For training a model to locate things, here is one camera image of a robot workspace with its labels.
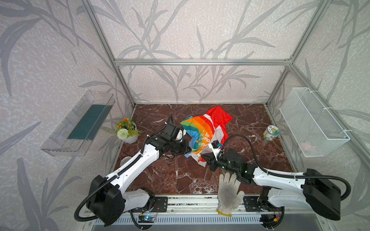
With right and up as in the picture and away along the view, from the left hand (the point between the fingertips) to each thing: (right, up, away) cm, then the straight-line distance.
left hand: (193, 145), depth 77 cm
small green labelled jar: (+51, +5, +17) cm, 54 cm away
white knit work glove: (+19, -27, -1) cm, 33 cm away
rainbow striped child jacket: (+7, +6, +21) cm, 23 cm away
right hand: (+5, -3, 0) cm, 6 cm away
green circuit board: (-23, -35, -6) cm, 43 cm away
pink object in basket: (+58, +1, -4) cm, 58 cm away
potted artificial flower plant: (-41, +7, +10) cm, 42 cm away
